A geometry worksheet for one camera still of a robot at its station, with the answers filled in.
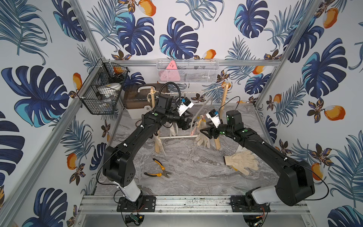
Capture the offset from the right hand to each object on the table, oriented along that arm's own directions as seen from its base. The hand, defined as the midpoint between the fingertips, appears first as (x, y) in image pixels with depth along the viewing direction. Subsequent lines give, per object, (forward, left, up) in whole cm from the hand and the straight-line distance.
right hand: (205, 125), depth 82 cm
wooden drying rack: (+2, +10, +8) cm, 13 cm away
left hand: (-1, +7, +9) cm, 11 cm away
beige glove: (-13, -23, -20) cm, 33 cm away
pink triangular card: (+29, +21, +15) cm, 39 cm away
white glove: (+1, +19, -6) cm, 20 cm away
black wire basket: (+31, +65, +15) cm, 74 cm away
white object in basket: (+13, +55, +15) cm, 58 cm away
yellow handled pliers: (-22, +24, -20) cm, 38 cm away
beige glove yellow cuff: (+1, 0, -17) cm, 17 cm away
